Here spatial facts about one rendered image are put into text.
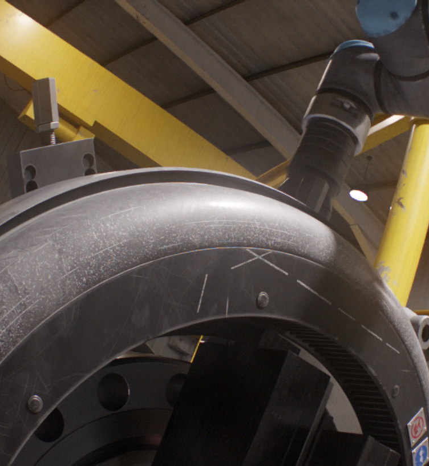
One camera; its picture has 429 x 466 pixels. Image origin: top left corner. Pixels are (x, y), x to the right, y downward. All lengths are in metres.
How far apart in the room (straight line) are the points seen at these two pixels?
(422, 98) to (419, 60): 0.07
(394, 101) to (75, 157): 0.54
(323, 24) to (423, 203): 7.72
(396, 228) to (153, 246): 4.31
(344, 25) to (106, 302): 11.76
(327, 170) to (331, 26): 11.36
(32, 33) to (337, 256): 12.05
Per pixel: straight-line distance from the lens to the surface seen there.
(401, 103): 1.10
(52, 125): 0.67
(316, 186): 0.89
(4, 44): 12.42
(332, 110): 1.08
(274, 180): 7.61
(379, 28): 0.97
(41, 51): 12.65
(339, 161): 1.05
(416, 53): 0.99
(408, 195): 4.94
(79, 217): 0.55
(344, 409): 0.82
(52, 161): 0.67
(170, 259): 0.57
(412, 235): 4.84
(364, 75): 1.11
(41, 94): 0.68
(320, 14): 12.29
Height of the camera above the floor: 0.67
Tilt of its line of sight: 20 degrees up
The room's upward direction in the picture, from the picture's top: 22 degrees clockwise
